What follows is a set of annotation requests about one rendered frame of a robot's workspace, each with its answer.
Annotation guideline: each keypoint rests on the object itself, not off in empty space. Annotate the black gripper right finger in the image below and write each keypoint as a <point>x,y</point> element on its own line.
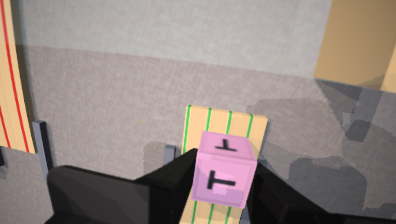
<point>272,201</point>

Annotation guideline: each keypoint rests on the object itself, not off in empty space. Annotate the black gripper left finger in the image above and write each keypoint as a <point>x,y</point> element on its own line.
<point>156,198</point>

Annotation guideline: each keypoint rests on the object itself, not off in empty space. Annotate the orange strip with green lines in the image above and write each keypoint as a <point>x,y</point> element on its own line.
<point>199,118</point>

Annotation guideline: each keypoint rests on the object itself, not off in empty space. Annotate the pink labelled cube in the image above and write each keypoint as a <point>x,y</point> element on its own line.
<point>225,167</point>

